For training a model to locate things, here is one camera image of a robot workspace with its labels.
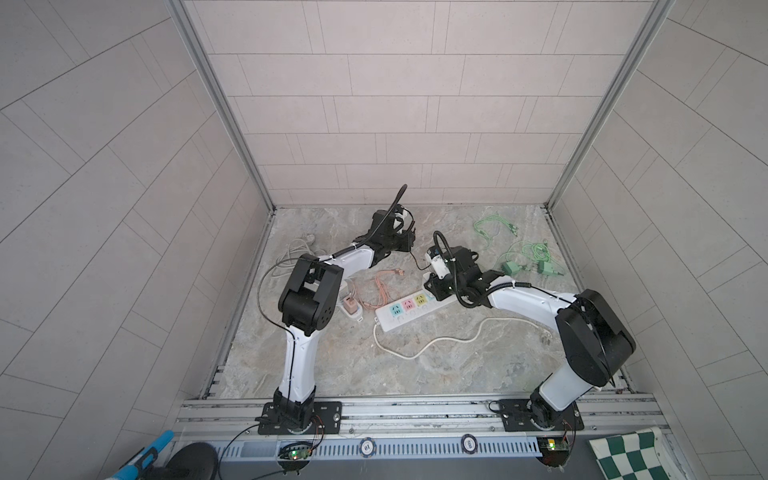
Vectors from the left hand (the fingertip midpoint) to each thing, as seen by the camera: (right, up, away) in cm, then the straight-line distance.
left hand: (421, 231), depth 97 cm
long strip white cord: (+8, -30, -14) cm, 34 cm away
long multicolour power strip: (-4, -23, -10) cm, 25 cm away
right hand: (+2, -16, -7) cm, 17 cm away
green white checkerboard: (+45, -50, -31) cm, 74 cm away
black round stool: (-54, -53, -29) cm, 81 cm away
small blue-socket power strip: (-19, -24, -10) cm, 33 cm away
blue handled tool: (-51, -39, -48) cm, 80 cm away
